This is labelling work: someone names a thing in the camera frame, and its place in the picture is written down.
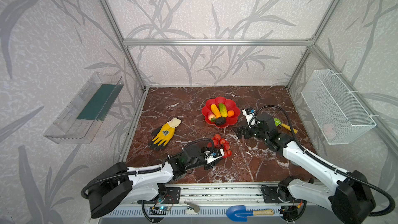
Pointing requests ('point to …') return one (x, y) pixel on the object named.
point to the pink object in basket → (328, 129)
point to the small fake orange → (230, 113)
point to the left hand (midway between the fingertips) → (222, 149)
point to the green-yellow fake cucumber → (223, 110)
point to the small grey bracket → (192, 209)
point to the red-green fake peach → (212, 117)
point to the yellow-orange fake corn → (216, 111)
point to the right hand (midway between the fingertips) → (240, 119)
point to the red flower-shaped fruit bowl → (230, 105)
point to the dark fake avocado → (220, 120)
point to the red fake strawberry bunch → (221, 143)
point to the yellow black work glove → (163, 135)
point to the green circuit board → (161, 210)
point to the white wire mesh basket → (341, 117)
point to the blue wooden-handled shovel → (239, 213)
